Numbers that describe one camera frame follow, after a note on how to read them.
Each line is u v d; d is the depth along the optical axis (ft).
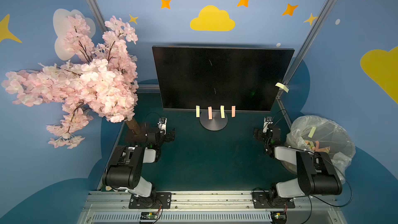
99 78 1.47
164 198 2.49
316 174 1.48
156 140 2.40
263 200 2.45
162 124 2.64
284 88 2.40
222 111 2.76
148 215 2.35
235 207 2.42
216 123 3.51
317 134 2.56
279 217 2.40
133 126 2.96
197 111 2.83
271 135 2.36
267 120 2.72
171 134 2.87
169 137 2.84
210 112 2.82
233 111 2.83
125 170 1.47
